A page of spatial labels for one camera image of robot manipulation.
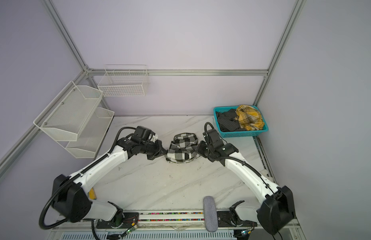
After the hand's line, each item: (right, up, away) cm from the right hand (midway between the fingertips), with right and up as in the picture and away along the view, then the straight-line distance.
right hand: (196, 149), depth 80 cm
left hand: (-16, -2, -2) cm, 16 cm away
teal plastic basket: (+31, +8, +21) cm, 38 cm away
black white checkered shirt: (-8, -2, +19) cm, 21 cm away
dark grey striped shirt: (+23, +16, +26) cm, 39 cm away
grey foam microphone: (+7, -31, -7) cm, 33 cm away
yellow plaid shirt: (+39, +19, +24) cm, 49 cm away
